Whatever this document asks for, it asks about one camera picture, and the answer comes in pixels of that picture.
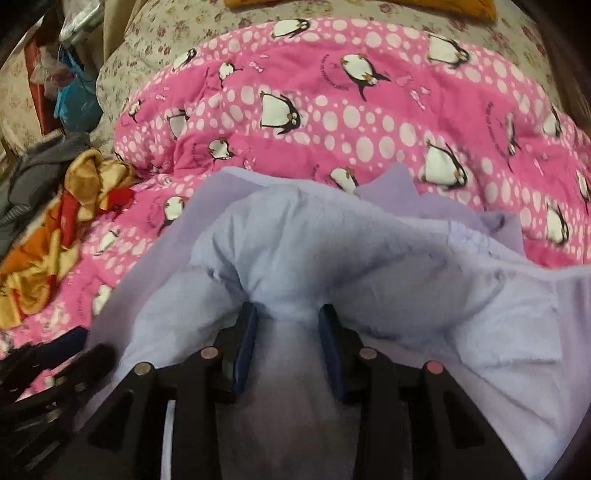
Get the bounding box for pink penguin print blanket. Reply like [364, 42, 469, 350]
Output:
[0, 17, 591, 402]

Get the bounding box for red flat package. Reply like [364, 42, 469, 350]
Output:
[24, 41, 57, 136]

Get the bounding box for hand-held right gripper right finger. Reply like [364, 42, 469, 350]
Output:
[318, 304, 528, 480]

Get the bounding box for clear plastic bag dark contents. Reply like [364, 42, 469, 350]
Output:
[36, 45, 71, 95]

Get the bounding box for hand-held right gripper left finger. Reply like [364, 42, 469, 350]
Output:
[69, 302, 260, 480]

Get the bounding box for orange checkered cushion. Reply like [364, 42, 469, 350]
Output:
[224, 0, 498, 22]

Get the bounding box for grey striped garment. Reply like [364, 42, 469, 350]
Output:
[0, 133, 94, 260]

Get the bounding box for lavender garment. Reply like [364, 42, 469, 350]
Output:
[74, 164, 591, 480]

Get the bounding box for floral bed quilt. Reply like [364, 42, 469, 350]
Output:
[95, 0, 591, 155]

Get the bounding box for orange yellow printed blanket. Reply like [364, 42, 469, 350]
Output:
[0, 148, 140, 331]

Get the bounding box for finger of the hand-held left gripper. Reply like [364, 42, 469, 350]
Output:
[9, 328, 117, 407]

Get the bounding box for blue plastic bag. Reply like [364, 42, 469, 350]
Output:
[52, 46, 103, 129]

